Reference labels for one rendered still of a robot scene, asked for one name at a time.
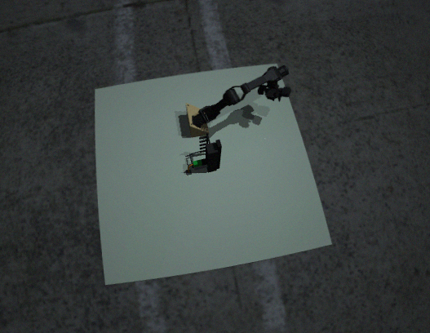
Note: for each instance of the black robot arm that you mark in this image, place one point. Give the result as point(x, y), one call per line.
point(273, 75)

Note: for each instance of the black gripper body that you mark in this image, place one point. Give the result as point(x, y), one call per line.
point(283, 91)

